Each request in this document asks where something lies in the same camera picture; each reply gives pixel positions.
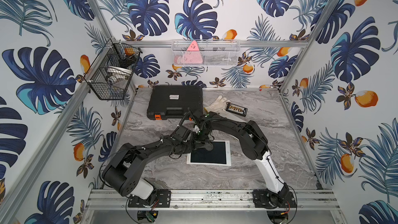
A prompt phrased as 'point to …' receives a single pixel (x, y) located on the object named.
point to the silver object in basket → (117, 76)
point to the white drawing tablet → (220, 155)
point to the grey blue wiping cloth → (207, 145)
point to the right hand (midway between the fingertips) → (193, 147)
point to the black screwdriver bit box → (236, 109)
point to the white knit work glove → (219, 106)
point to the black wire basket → (114, 54)
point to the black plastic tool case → (171, 102)
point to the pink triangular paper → (193, 55)
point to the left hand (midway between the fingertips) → (190, 149)
